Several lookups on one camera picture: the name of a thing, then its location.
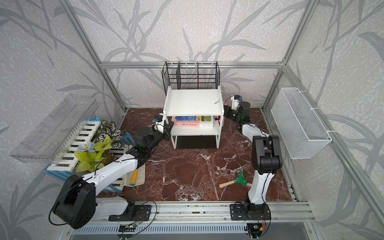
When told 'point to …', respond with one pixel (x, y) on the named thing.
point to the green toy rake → (240, 179)
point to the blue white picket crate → (64, 168)
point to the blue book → (185, 118)
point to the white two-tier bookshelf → (194, 102)
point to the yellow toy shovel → (134, 177)
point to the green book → (208, 118)
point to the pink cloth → (223, 121)
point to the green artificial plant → (88, 154)
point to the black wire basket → (191, 76)
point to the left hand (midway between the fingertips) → (172, 122)
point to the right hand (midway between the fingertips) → (219, 105)
